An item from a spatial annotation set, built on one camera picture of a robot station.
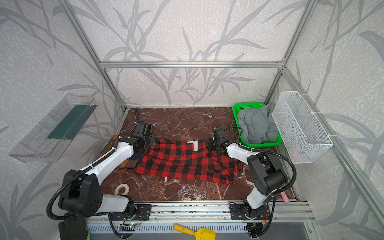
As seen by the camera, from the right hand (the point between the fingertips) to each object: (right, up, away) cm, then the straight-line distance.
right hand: (207, 139), depth 95 cm
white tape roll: (-48, -24, -12) cm, 55 cm away
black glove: (-64, -39, -25) cm, 79 cm away
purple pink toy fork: (+40, -30, -18) cm, 53 cm away
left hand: (-33, +3, -6) cm, 34 cm away
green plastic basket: (+32, +23, +18) cm, 43 cm away
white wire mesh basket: (+39, +5, -33) cm, 51 cm away
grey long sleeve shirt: (+37, +9, +11) cm, 40 cm away
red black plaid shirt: (-12, -12, -5) cm, 18 cm away
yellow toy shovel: (-3, -39, -28) cm, 48 cm away
